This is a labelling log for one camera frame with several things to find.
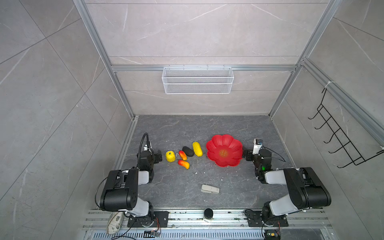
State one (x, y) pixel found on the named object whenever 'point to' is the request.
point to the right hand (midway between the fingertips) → (250, 145)
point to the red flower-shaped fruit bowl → (224, 151)
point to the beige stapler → (210, 189)
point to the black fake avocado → (189, 152)
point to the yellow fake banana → (197, 149)
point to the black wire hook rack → (354, 156)
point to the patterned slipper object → (115, 222)
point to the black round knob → (208, 213)
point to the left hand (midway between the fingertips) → (150, 148)
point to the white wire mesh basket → (197, 80)
